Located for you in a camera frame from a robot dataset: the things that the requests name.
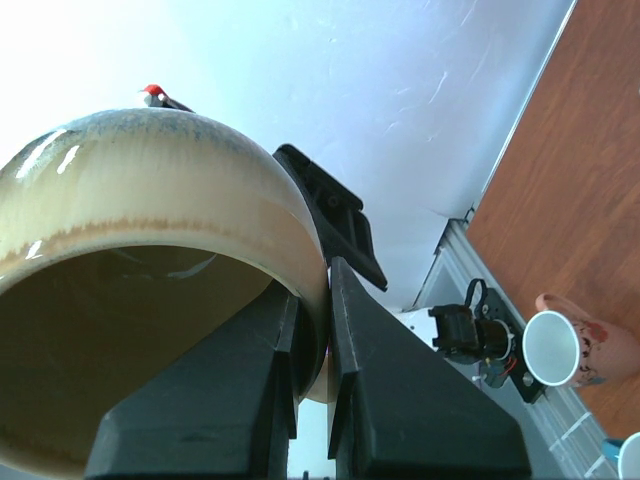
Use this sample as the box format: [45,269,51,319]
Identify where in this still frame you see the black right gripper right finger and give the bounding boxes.
[328,257,531,479]

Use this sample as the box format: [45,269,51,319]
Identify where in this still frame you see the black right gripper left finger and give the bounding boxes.
[84,287,300,479]

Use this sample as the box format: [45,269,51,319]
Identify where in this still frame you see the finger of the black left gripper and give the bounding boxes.
[273,144,388,291]

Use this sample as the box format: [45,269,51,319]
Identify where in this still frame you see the beige round ceramic mug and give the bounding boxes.
[1,108,328,479]

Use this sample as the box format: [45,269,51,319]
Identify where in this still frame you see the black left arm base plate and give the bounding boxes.
[474,285,545,404]

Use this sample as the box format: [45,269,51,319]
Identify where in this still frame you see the white mug pink handle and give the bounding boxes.
[521,293,639,387]

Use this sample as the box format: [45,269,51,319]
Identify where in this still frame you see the grey mug blue handle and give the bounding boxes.
[602,432,640,480]

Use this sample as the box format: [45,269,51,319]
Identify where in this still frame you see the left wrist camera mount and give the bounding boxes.
[138,84,194,113]

